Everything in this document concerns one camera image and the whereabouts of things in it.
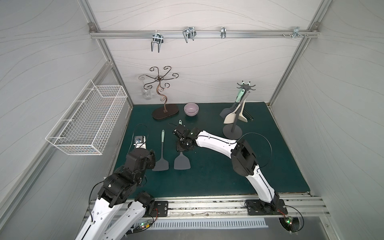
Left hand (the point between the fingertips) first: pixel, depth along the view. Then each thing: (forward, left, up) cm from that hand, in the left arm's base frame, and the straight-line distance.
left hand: (147, 151), depth 69 cm
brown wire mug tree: (+45, +3, -22) cm, 50 cm away
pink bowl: (+45, -18, -19) cm, 53 cm away
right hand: (+12, -11, -18) cm, 25 cm away
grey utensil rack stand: (+28, -47, -23) cm, 60 cm away
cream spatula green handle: (+29, -51, -8) cm, 59 cm away
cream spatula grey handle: (+29, -44, -9) cm, 53 cm away
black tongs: (+45, -61, -23) cm, 79 cm away
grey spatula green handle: (+3, -3, -21) cm, 21 cm away
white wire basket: (+9, +28, +8) cm, 31 cm away
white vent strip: (-25, -29, -24) cm, 45 cm away
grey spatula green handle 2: (+4, -15, -20) cm, 25 cm away
